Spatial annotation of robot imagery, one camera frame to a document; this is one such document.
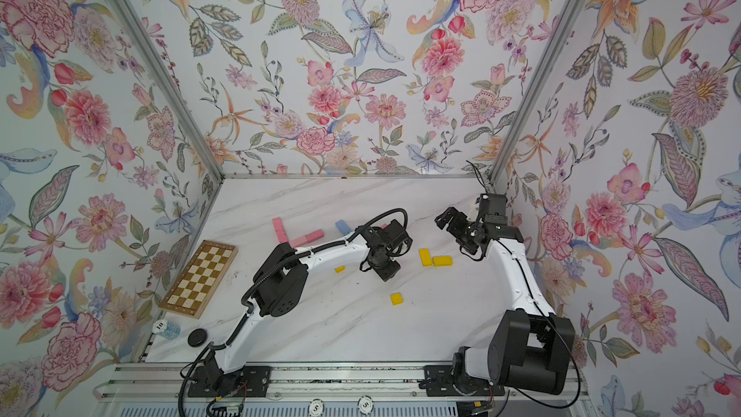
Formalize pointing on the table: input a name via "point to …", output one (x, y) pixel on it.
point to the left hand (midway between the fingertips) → (394, 270)
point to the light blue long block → (343, 227)
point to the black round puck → (197, 337)
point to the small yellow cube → (397, 299)
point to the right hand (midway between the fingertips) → (446, 222)
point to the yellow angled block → (425, 257)
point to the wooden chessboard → (195, 287)
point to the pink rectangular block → (306, 238)
